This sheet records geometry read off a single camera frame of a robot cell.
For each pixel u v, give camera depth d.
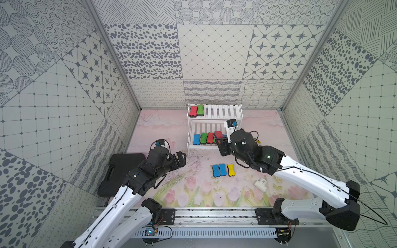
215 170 0.90
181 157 0.66
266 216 0.73
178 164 0.65
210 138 0.86
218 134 0.70
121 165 0.85
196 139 0.88
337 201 0.39
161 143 0.65
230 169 0.88
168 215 0.73
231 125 0.58
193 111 0.80
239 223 0.73
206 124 0.95
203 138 0.86
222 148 0.61
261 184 0.82
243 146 0.48
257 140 1.02
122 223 0.54
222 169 0.90
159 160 0.53
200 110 0.81
